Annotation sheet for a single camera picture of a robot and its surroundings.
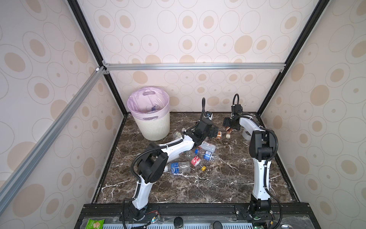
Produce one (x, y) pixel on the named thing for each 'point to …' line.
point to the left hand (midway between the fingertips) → (216, 123)
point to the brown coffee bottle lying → (219, 135)
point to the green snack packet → (95, 224)
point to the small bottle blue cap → (208, 155)
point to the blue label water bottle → (153, 108)
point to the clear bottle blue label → (177, 167)
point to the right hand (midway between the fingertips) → (229, 123)
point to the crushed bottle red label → (195, 161)
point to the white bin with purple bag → (149, 108)
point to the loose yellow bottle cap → (203, 168)
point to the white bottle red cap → (207, 146)
